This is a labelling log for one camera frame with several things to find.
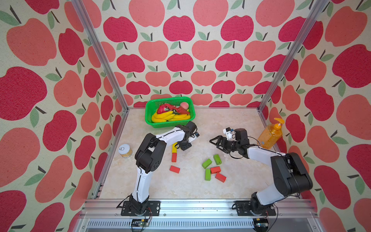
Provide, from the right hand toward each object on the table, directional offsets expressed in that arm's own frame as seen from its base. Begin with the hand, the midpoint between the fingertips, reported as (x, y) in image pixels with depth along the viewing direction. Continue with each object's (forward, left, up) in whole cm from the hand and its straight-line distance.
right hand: (214, 146), depth 90 cm
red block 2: (-15, +24, -7) cm, 29 cm away
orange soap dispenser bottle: (+6, -32, +9) cm, 34 cm away
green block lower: (-16, +3, -6) cm, 18 cm away
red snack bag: (+28, +36, +4) cm, 45 cm away
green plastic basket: (+32, +49, 0) cm, 59 cm away
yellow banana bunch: (+21, +37, +1) cm, 42 cm away
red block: (-7, +25, -7) cm, 27 cm away
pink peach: (+36, +23, 0) cm, 42 cm away
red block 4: (-17, -4, -7) cm, 19 cm away
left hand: (+2, +19, -6) cm, 21 cm away
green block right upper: (-6, -3, -6) cm, 9 cm away
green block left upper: (-9, +4, -6) cm, 12 cm away
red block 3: (-13, -1, -6) cm, 14 cm away
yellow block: (-2, +26, -6) cm, 27 cm away
